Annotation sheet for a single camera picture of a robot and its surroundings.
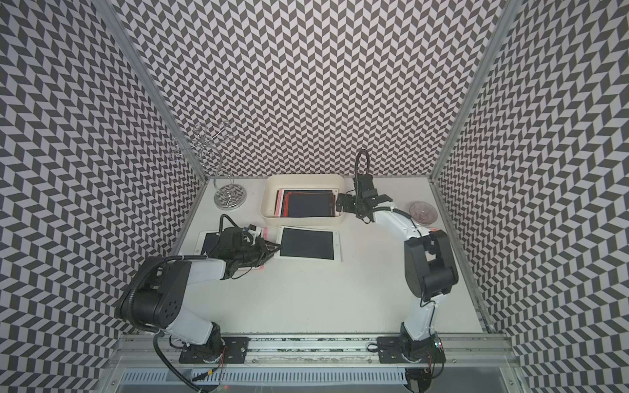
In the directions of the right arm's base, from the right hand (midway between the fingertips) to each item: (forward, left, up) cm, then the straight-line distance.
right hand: (348, 206), depth 94 cm
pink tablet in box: (+9, +30, -10) cm, 33 cm away
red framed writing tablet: (+8, +17, -9) cm, 21 cm away
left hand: (-15, +25, -6) cm, 30 cm away
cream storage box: (+22, +14, -10) cm, 28 cm away
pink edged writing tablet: (-8, +57, -10) cm, 58 cm away
